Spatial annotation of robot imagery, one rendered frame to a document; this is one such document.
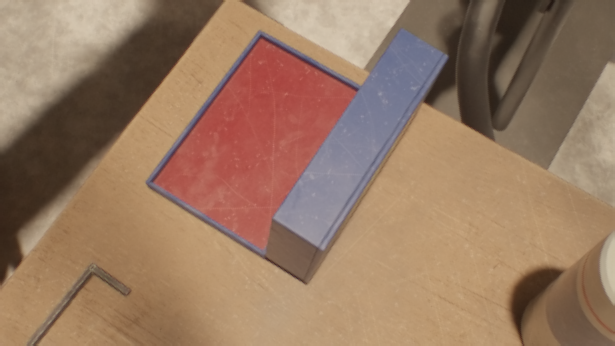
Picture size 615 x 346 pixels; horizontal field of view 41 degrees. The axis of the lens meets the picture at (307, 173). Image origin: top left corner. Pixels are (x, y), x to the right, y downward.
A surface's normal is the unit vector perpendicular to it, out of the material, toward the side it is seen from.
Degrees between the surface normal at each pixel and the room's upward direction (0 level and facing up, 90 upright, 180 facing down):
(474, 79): 51
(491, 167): 0
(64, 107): 0
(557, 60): 0
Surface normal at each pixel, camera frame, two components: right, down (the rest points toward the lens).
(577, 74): 0.00, -0.37
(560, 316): -0.97, 0.22
